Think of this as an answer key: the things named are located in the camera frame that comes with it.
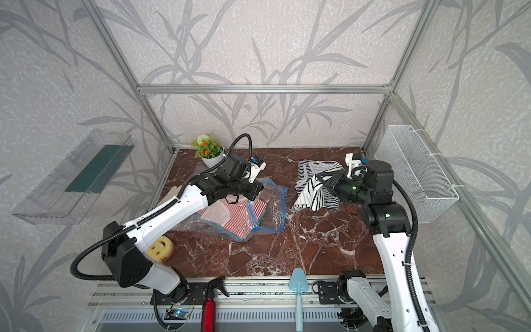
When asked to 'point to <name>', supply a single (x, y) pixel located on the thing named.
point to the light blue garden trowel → (299, 283)
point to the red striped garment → (240, 216)
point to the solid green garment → (258, 233)
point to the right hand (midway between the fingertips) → (315, 174)
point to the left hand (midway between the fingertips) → (264, 188)
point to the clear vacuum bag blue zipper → (274, 194)
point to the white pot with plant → (208, 149)
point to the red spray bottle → (208, 321)
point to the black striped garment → (314, 185)
